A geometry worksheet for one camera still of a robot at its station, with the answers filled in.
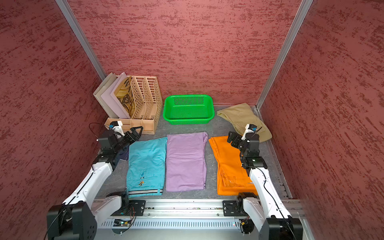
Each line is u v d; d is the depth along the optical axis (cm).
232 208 74
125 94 99
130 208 73
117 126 74
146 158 90
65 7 71
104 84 92
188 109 118
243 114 114
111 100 90
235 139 72
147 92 107
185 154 94
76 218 39
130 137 72
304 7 71
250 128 70
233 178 83
